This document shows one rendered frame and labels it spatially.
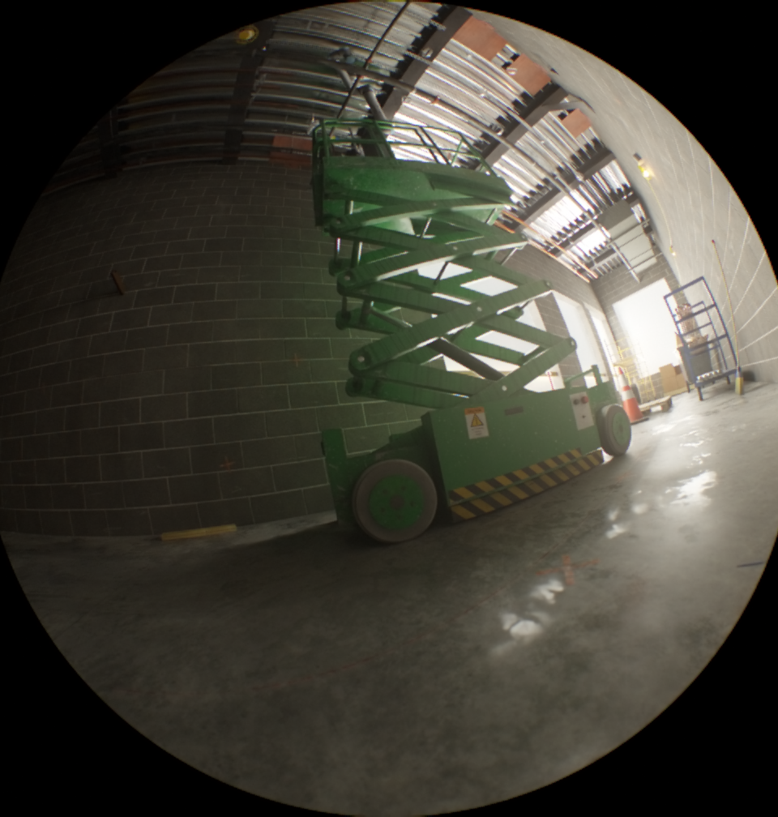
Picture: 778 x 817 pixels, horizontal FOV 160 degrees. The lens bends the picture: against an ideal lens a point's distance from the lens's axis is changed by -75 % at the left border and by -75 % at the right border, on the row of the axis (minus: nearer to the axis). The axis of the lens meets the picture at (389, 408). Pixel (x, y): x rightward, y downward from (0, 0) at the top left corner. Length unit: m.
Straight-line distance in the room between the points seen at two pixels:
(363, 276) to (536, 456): 1.17
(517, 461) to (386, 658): 0.93
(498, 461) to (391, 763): 1.03
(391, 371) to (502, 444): 0.58
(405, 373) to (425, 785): 1.29
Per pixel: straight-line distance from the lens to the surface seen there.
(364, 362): 1.21
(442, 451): 1.03
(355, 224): 1.75
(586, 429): 1.61
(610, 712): 0.37
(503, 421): 1.17
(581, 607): 0.51
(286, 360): 2.32
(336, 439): 1.07
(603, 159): 6.32
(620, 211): 6.78
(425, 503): 1.01
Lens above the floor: 0.31
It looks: 10 degrees up
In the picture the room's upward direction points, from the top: 11 degrees counter-clockwise
